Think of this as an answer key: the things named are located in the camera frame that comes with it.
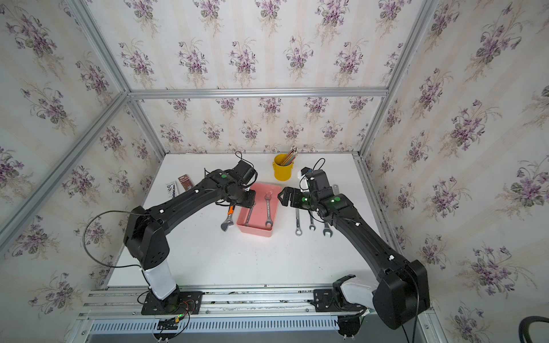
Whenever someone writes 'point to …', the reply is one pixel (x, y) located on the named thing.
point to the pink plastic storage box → (257, 221)
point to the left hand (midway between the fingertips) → (252, 202)
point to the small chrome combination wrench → (312, 226)
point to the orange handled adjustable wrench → (229, 221)
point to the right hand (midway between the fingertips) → (289, 197)
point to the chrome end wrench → (298, 231)
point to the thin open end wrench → (249, 214)
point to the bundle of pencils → (290, 157)
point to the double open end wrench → (268, 209)
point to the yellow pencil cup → (282, 173)
